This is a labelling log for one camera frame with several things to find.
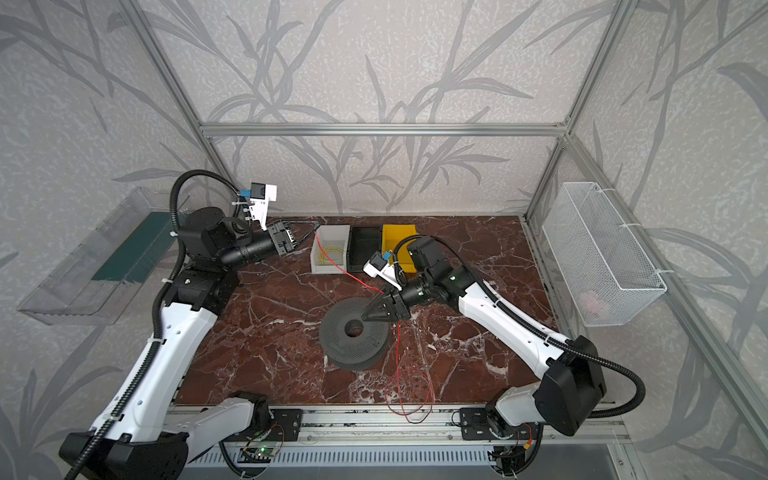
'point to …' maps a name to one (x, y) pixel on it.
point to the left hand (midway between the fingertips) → (320, 219)
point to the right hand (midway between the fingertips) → (368, 305)
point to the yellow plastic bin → (393, 235)
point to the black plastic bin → (362, 242)
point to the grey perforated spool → (349, 341)
